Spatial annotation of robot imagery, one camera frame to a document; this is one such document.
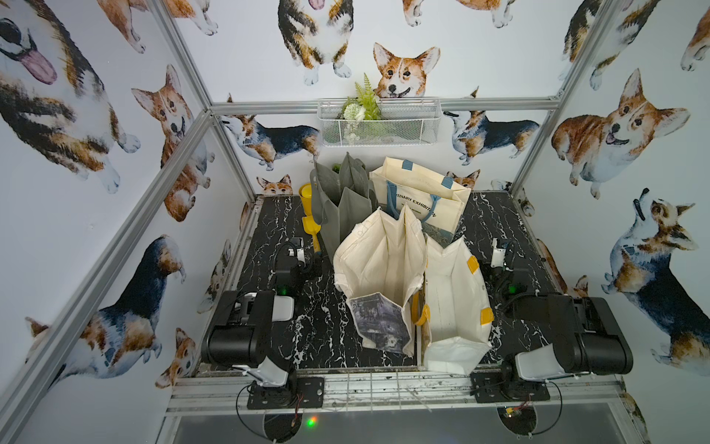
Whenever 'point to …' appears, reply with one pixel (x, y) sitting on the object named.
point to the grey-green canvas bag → (339, 197)
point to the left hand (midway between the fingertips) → (306, 248)
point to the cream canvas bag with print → (380, 265)
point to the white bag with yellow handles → (455, 308)
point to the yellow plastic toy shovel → (310, 222)
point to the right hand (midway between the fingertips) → (484, 252)
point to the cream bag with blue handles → (437, 200)
